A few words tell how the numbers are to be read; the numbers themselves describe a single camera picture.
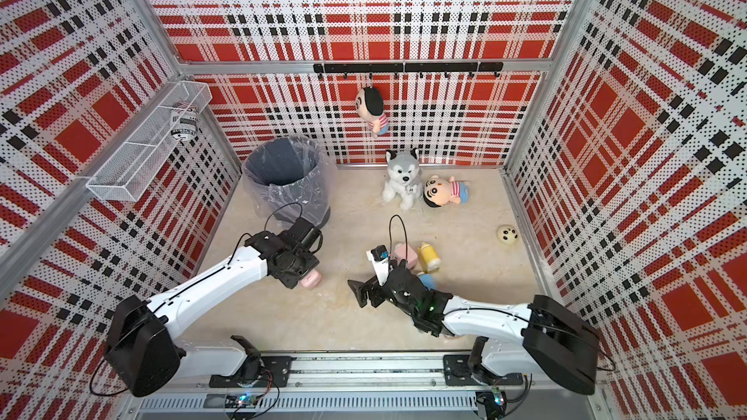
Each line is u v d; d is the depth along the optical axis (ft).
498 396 2.18
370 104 2.97
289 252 1.93
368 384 2.41
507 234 3.15
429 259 2.82
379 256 2.22
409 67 2.90
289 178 3.11
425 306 2.00
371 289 2.22
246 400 2.27
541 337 1.36
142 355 1.30
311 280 2.52
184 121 2.56
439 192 3.34
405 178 3.16
